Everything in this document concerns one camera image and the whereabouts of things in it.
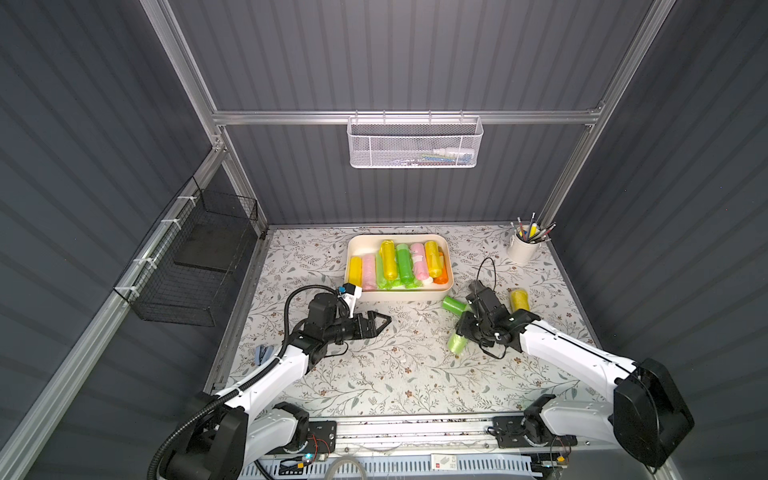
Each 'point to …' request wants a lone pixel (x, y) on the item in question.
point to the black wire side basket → (187, 271)
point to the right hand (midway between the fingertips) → (463, 327)
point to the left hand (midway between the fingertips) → (384, 325)
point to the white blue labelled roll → (427, 281)
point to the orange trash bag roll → (443, 279)
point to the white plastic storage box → (359, 244)
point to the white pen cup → (522, 251)
